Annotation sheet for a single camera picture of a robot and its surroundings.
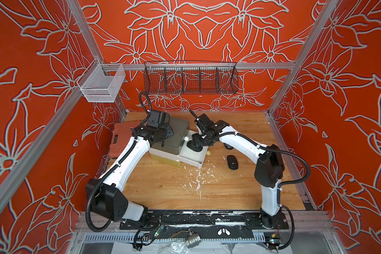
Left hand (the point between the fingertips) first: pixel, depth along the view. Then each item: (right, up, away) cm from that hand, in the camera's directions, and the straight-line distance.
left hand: (169, 129), depth 81 cm
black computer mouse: (+36, -19, +9) cm, 42 cm away
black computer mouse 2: (+16, -11, +7) cm, 20 cm away
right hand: (+14, -7, +6) cm, 17 cm away
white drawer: (+10, -15, +6) cm, 19 cm away
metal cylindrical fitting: (+12, -47, -15) cm, 51 cm away
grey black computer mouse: (+25, -6, -21) cm, 34 cm away
